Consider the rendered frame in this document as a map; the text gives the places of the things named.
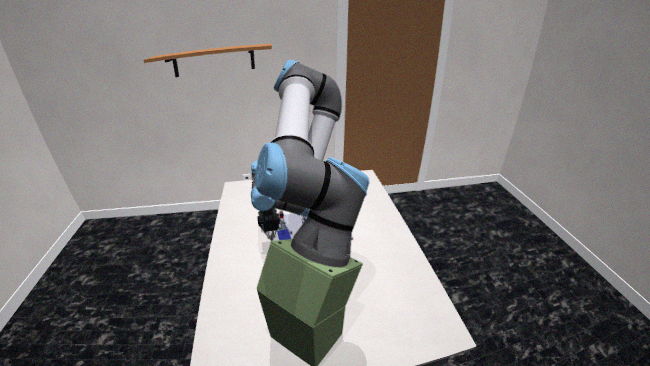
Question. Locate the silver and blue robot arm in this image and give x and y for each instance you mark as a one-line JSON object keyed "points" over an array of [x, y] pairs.
{"points": [[287, 168]]}

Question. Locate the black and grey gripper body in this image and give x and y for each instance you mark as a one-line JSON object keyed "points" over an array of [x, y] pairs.
{"points": [[269, 224]]}

